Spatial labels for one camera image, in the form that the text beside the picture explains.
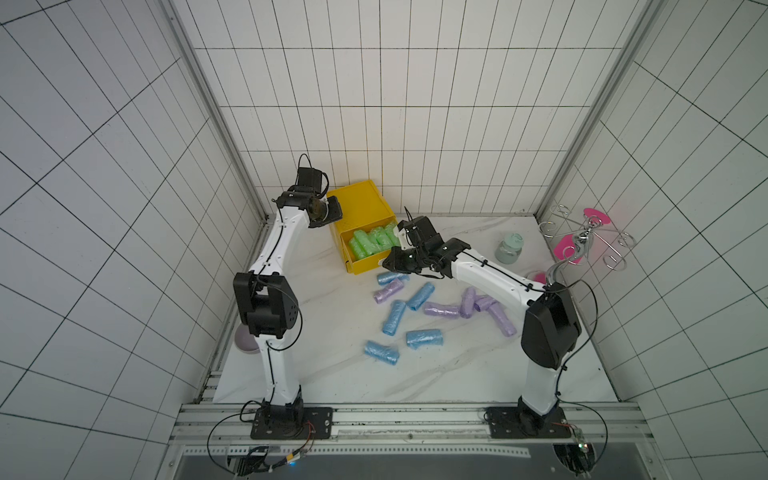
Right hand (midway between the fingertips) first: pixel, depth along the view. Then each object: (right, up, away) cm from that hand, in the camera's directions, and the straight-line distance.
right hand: (387, 254), depth 86 cm
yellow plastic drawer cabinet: (-8, +15, +5) cm, 17 cm away
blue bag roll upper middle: (+11, -14, +8) cm, 20 cm away
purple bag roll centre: (+17, -17, +4) cm, 25 cm away
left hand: (-16, +11, +5) cm, 20 cm away
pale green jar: (+43, +1, +15) cm, 46 cm away
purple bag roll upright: (+25, -15, +5) cm, 30 cm away
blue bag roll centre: (+2, -20, +3) cm, 20 cm away
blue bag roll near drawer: (-1, -8, +11) cm, 14 cm away
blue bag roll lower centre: (+9, -24, -2) cm, 26 cm away
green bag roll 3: (+1, +5, +3) cm, 6 cm away
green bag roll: (-6, +3, -1) cm, 7 cm away
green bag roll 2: (-1, +5, +3) cm, 6 cm away
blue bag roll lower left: (-1, -27, -5) cm, 28 cm away
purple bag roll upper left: (+2, -11, +11) cm, 16 cm away
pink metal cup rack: (+51, +4, -7) cm, 52 cm away
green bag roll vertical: (-9, +1, +1) cm, 9 cm away
